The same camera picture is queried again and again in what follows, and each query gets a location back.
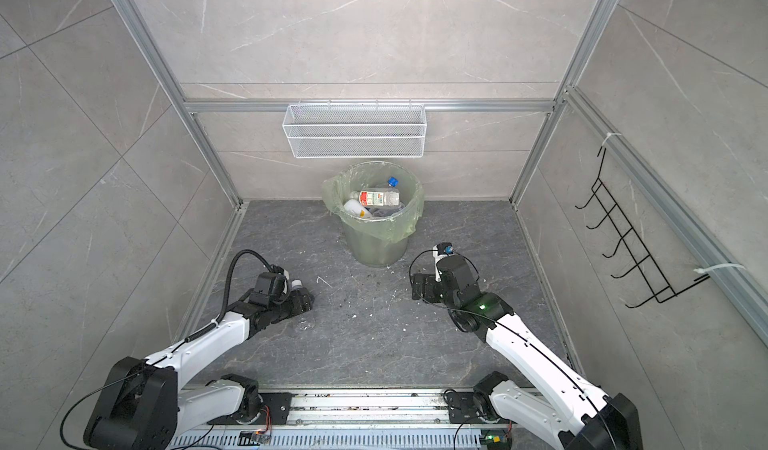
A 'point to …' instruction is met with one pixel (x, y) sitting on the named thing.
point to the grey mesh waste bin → (372, 252)
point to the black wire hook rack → (657, 282)
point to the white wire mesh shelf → (354, 130)
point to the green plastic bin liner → (399, 227)
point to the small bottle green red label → (383, 197)
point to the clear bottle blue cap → (392, 182)
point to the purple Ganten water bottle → (384, 211)
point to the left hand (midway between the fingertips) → (304, 294)
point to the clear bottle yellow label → (354, 207)
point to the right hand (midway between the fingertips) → (426, 275)
